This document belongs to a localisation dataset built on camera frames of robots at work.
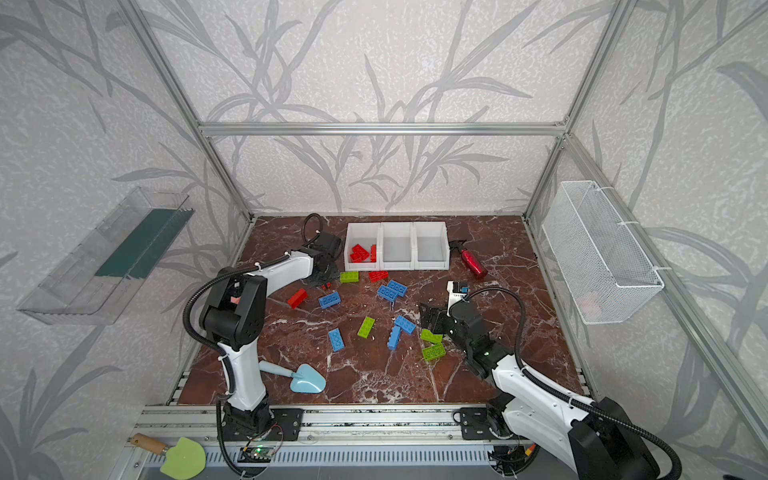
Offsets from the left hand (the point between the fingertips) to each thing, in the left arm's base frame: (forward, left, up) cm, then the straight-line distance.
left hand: (332, 266), depth 101 cm
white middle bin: (+11, -22, -3) cm, 25 cm away
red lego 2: (+5, -9, 0) cm, 10 cm away
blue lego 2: (-24, -4, -3) cm, 25 cm away
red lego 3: (+5, -13, 0) cm, 15 cm away
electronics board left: (-52, +11, -4) cm, 54 cm away
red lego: (-11, +10, -2) cm, 15 cm away
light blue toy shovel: (-35, +2, -2) cm, 36 cm away
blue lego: (-12, -1, -3) cm, 12 cm away
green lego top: (-3, -6, -3) cm, 7 cm away
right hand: (-15, -32, +8) cm, 37 cm away
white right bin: (+10, -34, -1) cm, 36 cm away
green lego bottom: (-28, -33, -2) cm, 43 cm away
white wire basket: (-19, -66, +33) cm, 76 cm away
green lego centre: (-20, -13, -3) cm, 24 cm away
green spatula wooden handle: (-53, +27, -3) cm, 60 cm away
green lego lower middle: (-23, -33, -3) cm, 40 cm away
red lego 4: (-2, -16, -3) cm, 16 cm away
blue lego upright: (-24, -22, -1) cm, 33 cm away
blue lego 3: (-19, -24, -1) cm, 31 cm away
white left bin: (+16, -10, -2) cm, 18 cm away
